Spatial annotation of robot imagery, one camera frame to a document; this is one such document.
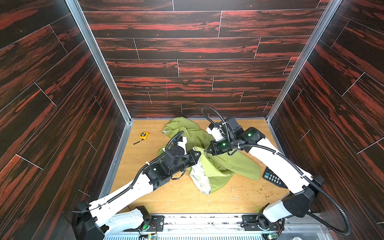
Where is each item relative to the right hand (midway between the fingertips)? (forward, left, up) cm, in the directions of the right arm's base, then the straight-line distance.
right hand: (209, 148), depth 74 cm
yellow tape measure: (+24, +46, -21) cm, 56 cm away
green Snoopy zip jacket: (-8, -2, -8) cm, 12 cm away
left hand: (-4, +3, +2) cm, 6 cm away
